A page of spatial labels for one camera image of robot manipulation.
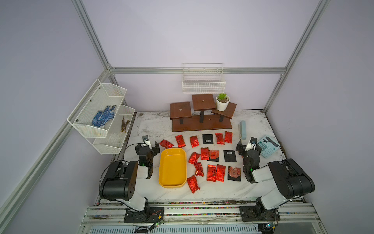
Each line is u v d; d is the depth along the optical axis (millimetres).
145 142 794
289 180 459
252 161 697
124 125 949
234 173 881
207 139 1046
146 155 702
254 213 730
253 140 775
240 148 830
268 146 983
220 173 879
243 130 1044
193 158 924
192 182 820
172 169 882
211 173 875
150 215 730
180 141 1012
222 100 947
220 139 1016
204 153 952
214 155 956
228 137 1054
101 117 766
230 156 954
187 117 1105
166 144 990
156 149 885
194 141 1003
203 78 952
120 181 459
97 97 781
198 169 859
